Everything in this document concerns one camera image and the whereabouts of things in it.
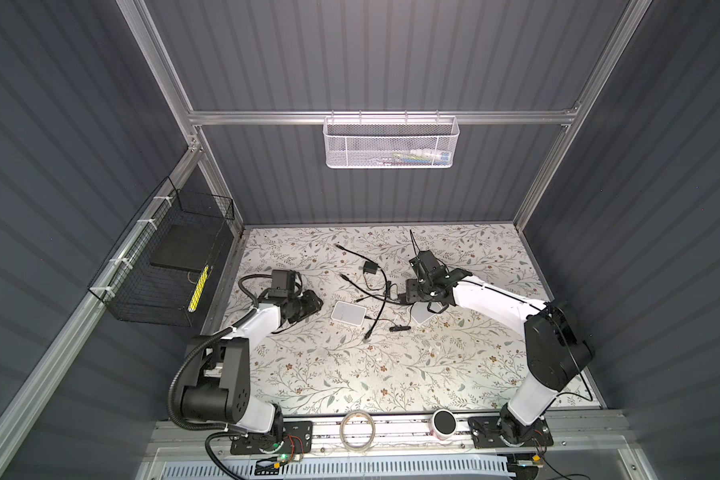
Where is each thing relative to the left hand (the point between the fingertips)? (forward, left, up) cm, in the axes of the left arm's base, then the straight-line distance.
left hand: (316, 303), depth 92 cm
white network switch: (-2, -10, -4) cm, 11 cm away
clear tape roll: (-35, -15, -4) cm, 38 cm away
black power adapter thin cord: (-7, -25, -6) cm, 27 cm away
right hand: (+1, -32, +3) cm, 32 cm away
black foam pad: (+5, +31, +23) cm, 39 cm away
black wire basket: (-3, +37, +22) cm, 43 cm away
